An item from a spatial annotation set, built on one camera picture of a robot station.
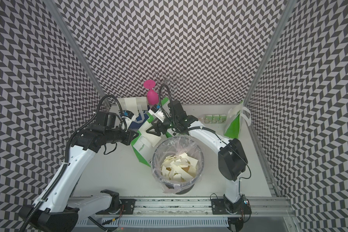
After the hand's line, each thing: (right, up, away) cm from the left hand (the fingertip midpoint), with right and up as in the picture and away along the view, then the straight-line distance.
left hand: (136, 136), depth 71 cm
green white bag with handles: (+55, +12, +12) cm, 57 cm away
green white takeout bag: (+5, +1, +4) cm, 7 cm away
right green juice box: (+52, +9, +31) cm, 61 cm away
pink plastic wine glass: (+4, +23, +23) cm, 33 cm away
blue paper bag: (-4, +17, +18) cm, 24 cm away
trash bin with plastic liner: (+21, -4, 0) cm, 21 cm away
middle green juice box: (+47, +8, +31) cm, 57 cm away
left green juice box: (+42, +8, +30) cm, 52 cm away
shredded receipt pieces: (+22, -16, +1) cm, 28 cm away
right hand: (+6, +3, +4) cm, 8 cm away
